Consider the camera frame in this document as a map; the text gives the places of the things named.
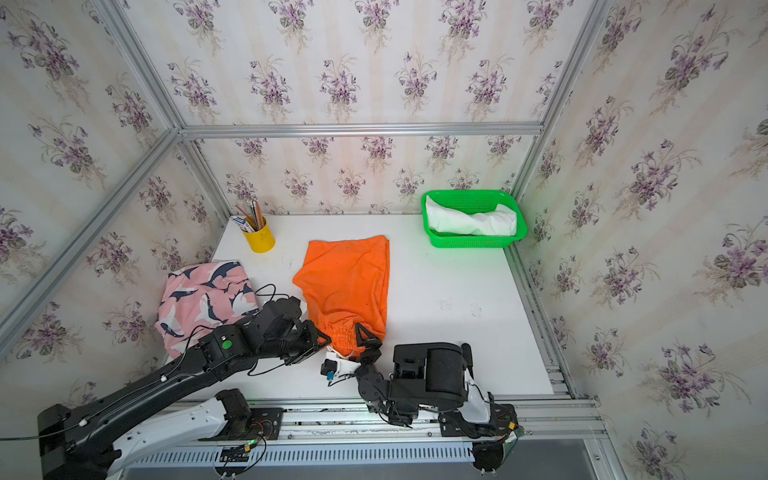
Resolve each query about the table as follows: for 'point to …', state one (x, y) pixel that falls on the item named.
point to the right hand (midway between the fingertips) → (361, 333)
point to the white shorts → (501, 222)
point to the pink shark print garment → (199, 298)
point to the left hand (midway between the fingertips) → (337, 346)
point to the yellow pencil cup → (261, 241)
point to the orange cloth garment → (345, 283)
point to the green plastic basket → (472, 201)
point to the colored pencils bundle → (253, 221)
